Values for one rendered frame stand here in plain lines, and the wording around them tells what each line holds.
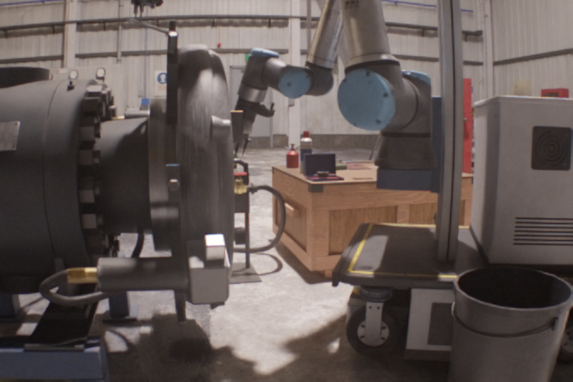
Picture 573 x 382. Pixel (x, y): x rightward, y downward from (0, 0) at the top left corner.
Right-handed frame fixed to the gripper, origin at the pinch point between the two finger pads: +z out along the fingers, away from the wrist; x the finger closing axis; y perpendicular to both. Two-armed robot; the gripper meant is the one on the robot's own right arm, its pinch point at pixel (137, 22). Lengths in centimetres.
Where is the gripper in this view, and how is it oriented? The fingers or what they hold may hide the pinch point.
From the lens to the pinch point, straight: 127.0
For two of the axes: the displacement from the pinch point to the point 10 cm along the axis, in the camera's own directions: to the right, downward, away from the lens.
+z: 0.2, 10.0, 0.3
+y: 3.5, -0.3, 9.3
